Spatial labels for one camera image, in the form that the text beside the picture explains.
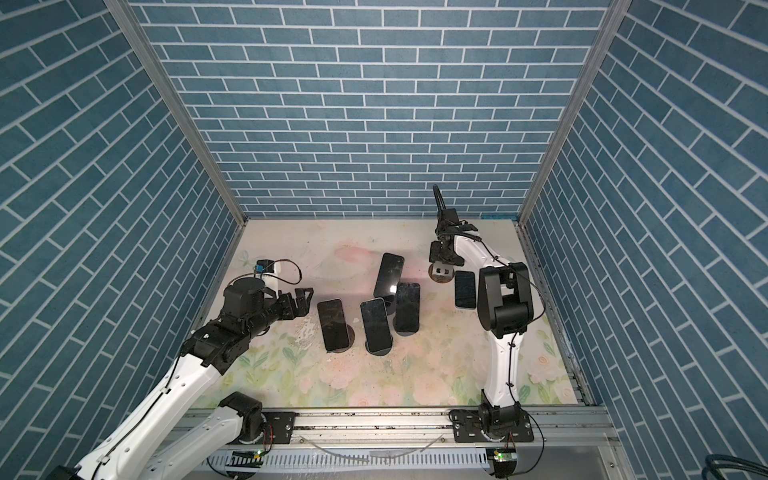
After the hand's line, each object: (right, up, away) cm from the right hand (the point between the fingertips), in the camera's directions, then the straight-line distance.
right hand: (441, 254), depth 102 cm
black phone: (-33, -20, -17) cm, 42 cm away
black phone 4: (-18, -7, -10) cm, 21 cm away
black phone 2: (-21, -19, -19) cm, 34 cm away
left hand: (-40, -9, -25) cm, 48 cm away
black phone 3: (-12, -18, -15) cm, 26 cm away
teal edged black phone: (+8, -12, 0) cm, 15 cm away
